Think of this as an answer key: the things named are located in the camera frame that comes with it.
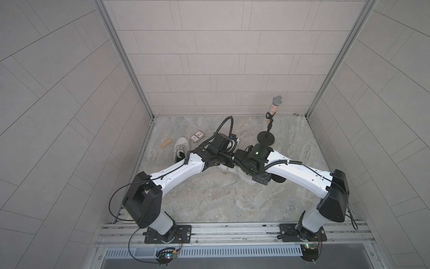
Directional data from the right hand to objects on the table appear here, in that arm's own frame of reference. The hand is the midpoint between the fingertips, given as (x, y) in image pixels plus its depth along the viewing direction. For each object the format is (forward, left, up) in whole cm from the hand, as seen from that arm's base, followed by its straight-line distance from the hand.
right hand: (266, 174), depth 76 cm
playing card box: (+32, +34, -8) cm, 48 cm away
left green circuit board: (-26, +44, -8) cm, 52 cm away
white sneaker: (+21, +41, -2) cm, 46 cm away
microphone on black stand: (+30, -9, -11) cm, 33 cm away
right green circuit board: (-28, -14, -14) cm, 35 cm away
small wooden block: (+29, +53, -9) cm, 62 cm away
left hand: (+8, +10, +1) cm, 13 cm away
